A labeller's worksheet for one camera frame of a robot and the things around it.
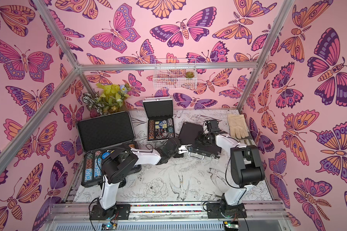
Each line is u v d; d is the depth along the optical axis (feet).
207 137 2.35
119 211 2.39
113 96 3.20
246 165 1.56
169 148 2.48
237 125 3.58
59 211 2.49
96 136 3.03
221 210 2.39
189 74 3.03
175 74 3.12
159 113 3.49
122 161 1.86
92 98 3.09
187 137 3.16
